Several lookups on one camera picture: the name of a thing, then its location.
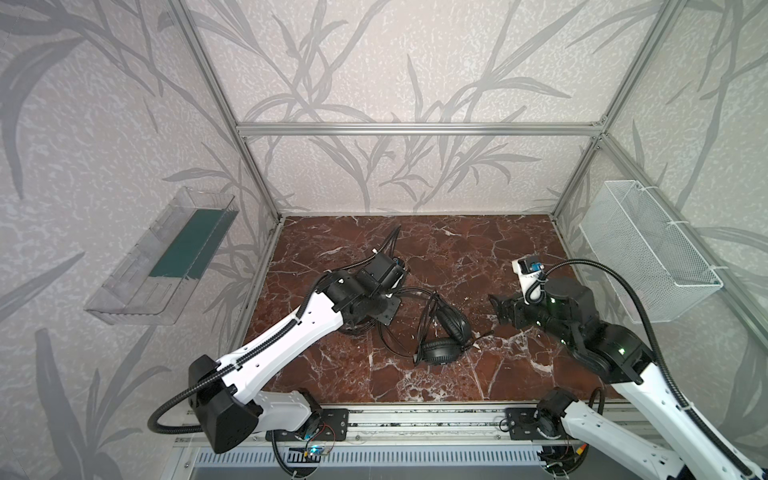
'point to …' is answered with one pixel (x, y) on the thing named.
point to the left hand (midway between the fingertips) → (394, 298)
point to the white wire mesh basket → (631, 233)
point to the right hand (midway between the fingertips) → (505, 280)
